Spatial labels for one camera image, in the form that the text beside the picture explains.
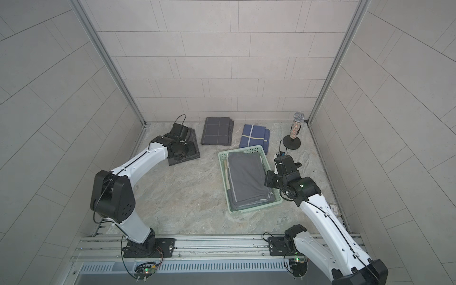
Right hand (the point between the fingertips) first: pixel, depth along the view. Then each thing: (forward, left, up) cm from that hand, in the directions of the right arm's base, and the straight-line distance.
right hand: (266, 176), depth 77 cm
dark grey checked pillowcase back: (+39, +23, -11) cm, 47 cm away
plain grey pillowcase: (+4, +9, -10) cm, 14 cm away
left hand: (+18, +32, -3) cm, 37 cm away
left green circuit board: (-30, +50, -12) cm, 59 cm away
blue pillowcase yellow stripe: (+35, 0, -13) cm, 37 cm away
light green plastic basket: (+18, +20, -11) cm, 29 cm away
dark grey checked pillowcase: (+14, +32, +6) cm, 36 cm away
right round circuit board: (-31, -10, -16) cm, 36 cm away
